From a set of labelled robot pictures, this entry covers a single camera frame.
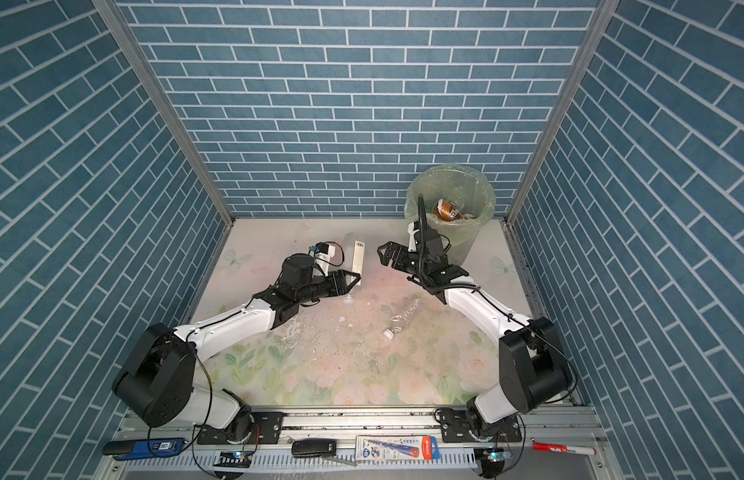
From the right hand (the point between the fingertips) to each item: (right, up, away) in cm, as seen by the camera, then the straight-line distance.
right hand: (386, 250), depth 85 cm
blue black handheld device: (-57, -45, -18) cm, 75 cm away
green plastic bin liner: (+25, +17, +17) cm, 35 cm away
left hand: (-9, -8, -2) cm, 12 cm away
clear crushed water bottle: (+5, -22, +6) cm, 23 cm away
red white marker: (+38, -47, -15) cm, 62 cm away
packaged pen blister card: (+3, -47, -15) cm, 50 cm away
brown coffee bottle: (+20, +13, +11) cm, 26 cm away
